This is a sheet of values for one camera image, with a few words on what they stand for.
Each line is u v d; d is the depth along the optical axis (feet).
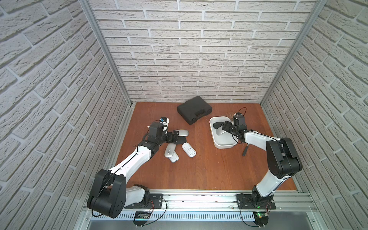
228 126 2.89
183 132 3.33
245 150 3.04
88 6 2.29
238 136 2.35
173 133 2.54
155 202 2.40
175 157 2.85
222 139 3.17
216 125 3.38
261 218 2.28
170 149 2.93
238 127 2.49
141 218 2.32
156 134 2.14
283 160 1.58
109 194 1.33
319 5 2.25
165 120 2.49
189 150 2.94
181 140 3.26
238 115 2.89
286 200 5.10
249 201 2.38
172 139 2.54
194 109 3.63
